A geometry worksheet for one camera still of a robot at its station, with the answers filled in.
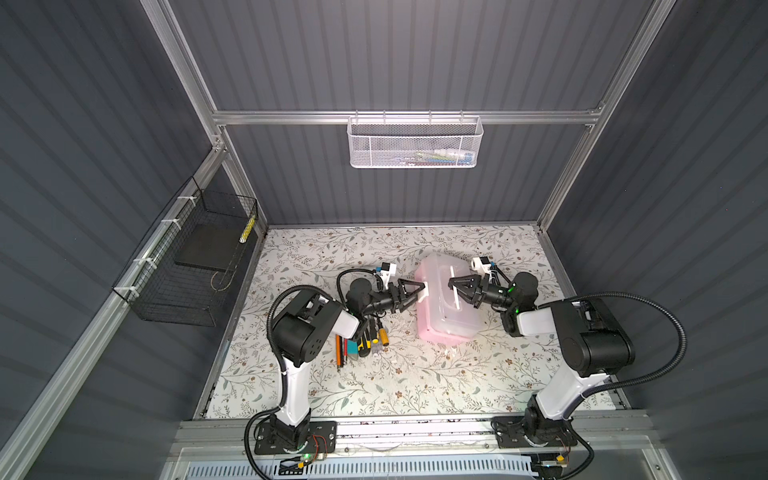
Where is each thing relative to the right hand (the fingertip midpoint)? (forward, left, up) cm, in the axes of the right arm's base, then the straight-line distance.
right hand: (454, 291), depth 82 cm
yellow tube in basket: (+12, +57, +13) cm, 60 cm away
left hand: (+1, +8, -2) cm, 8 cm away
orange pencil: (-10, +33, -16) cm, 38 cm away
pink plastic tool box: (-8, +3, 0) cm, 9 cm away
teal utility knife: (-10, +29, -14) cm, 34 cm away
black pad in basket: (+5, +63, +15) cm, 65 cm away
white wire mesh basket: (+58, +9, +12) cm, 60 cm away
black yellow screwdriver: (-10, +26, -14) cm, 31 cm away
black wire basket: (-2, +68, +13) cm, 69 cm away
